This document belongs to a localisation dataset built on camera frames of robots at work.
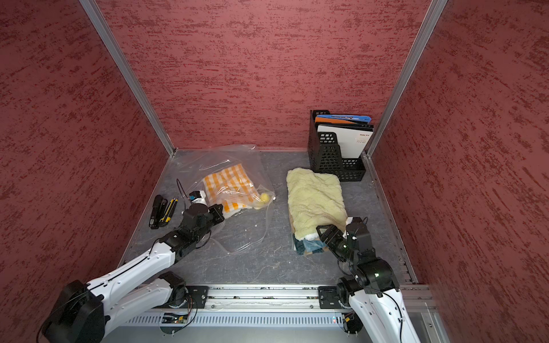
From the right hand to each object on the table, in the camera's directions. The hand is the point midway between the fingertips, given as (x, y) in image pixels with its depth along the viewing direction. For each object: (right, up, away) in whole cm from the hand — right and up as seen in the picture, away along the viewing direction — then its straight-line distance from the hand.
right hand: (320, 238), depth 75 cm
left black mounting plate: (-44, -20, 0) cm, 48 cm away
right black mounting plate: (+3, -21, -1) cm, 21 cm away
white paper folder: (+18, +38, +20) cm, 46 cm away
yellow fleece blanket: (+1, +12, +16) cm, 20 cm away
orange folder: (+9, +48, +21) cm, 53 cm away
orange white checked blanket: (-38, +16, +26) cm, 49 cm away
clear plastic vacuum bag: (-30, -1, +17) cm, 34 cm away
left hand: (-37, +9, +10) cm, 40 cm away
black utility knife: (-71, +8, +21) cm, 74 cm away
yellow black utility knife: (-65, +5, +20) cm, 68 cm away
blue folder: (+17, +49, +20) cm, 56 cm away
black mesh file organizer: (+6, +31, +17) cm, 36 cm away
